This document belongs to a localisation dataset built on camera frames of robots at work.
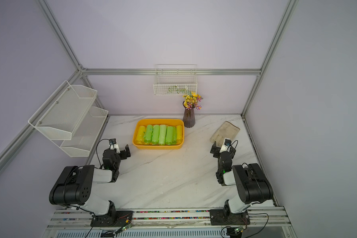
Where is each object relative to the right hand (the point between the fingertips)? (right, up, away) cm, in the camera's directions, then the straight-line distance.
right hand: (223, 145), depth 92 cm
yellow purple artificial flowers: (-19, +29, +3) cm, 35 cm away
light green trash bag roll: (-39, +7, +6) cm, 40 cm away
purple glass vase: (-21, +17, +15) cm, 31 cm away
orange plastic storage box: (-34, +15, +18) cm, 41 cm away
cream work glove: (+7, +9, +18) cm, 21 cm away
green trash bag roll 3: (-33, +4, +5) cm, 34 cm away
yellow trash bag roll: (-55, +6, +10) cm, 57 cm away
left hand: (-66, -2, +2) cm, 66 cm away
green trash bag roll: (-49, +7, +6) cm, 50 cm away
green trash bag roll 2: (-44, +6, +6) cm, 45 cm away
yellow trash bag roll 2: (-28, +6, +9) cm, 30 cm away
